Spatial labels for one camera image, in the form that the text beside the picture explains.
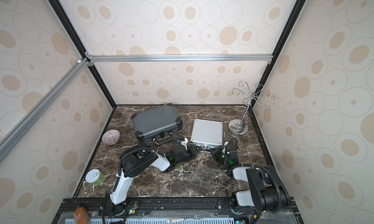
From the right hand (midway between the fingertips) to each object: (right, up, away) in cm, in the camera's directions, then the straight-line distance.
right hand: (214, 149), depth 91 cm
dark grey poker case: (-37, +15, +6) cm, 41 cm away
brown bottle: (-67, -27, -22) cm, 75 cm away
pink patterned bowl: (-69, +7, +7) cm, 70 cm away
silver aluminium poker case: (-4, +9, +4) cm, 11 cm away
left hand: (-5, 0, -3) cm, 6 cm away
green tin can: (-67, -13, -12) cm, 69 cm away
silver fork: (-12, -29, -20) cm, 37 cm away
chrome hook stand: (+19, +13, +12) cm, 26 cm away
